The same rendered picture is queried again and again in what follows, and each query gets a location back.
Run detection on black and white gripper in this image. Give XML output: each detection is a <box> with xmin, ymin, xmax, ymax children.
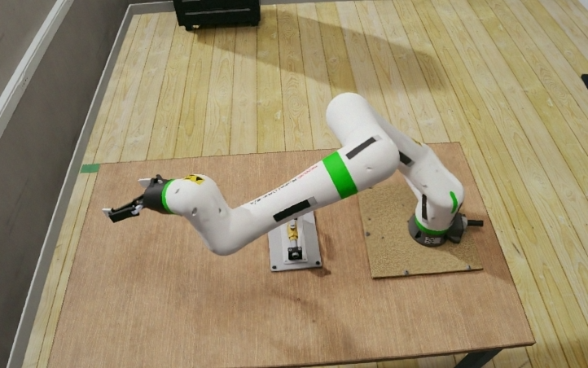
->
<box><xmin>103</xmin><ymin>174</ymin><xmax>166</xmax><ymax>223</ymax></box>

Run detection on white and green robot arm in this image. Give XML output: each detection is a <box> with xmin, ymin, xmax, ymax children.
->
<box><xmin>151</xmin><ymin>93</ymin><xmax>484</xmax><ymax>256</ymax></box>

